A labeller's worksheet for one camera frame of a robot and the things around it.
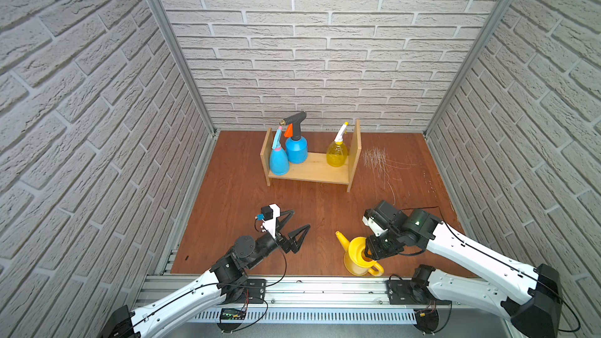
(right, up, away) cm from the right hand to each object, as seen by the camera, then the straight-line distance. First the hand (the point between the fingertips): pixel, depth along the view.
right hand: (374, 250), depth 71 cm
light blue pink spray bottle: (-32, +26, +18) cm, 45 cm away
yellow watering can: (-6, -2, -1) cm, 7 cm away
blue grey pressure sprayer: (-26, +34, +21) cm, 47 cm away
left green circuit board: (-45, -20, +1) cm, 49 cm away
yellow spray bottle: (-9, +31, +21) cm, 38 cm away
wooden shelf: (-17, +24, +28) cm, 40 cm away
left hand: (-24, +12, -1) cm, 27 cm away
